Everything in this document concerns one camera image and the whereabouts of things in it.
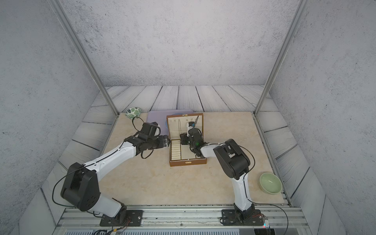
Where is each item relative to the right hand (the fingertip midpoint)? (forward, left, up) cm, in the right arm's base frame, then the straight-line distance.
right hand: (181, 134), depth 98 cm
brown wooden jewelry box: (-13, -1, -3) cm, 13 cm away
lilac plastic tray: (+22, +19, -6) cm, 30 cm away
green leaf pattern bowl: (+26, +41, -4) cm, 49 cm away
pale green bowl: (-29, -51, -7) cm, 59 cm away
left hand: (-10, +6, +6) cm, 13 cm away
